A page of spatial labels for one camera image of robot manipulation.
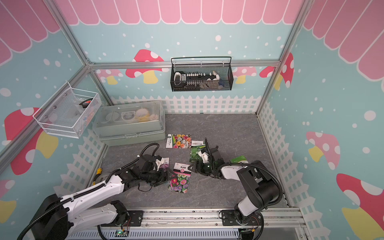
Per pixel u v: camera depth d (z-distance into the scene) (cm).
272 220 75
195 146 102
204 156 85
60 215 40
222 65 89
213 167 73
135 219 74
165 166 92
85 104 77
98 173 89
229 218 74
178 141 104
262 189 45
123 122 92
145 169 65
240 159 96
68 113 78
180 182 87
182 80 87
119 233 72
